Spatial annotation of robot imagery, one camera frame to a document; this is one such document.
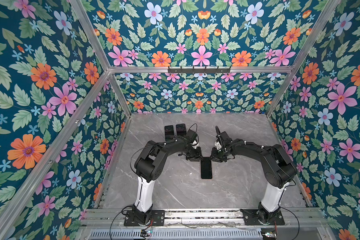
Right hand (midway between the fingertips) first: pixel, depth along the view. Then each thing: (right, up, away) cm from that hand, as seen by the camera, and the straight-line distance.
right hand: (209, 157), depth 94 cm
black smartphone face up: (-19, +18, +18) cm, 32 cm away
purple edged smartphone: (-28, +16, +14) cm, 35 cm away
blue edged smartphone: (-3, -6, -3) cm, 7 cm away
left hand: (-3, +1, -3) cm, 4 cm away
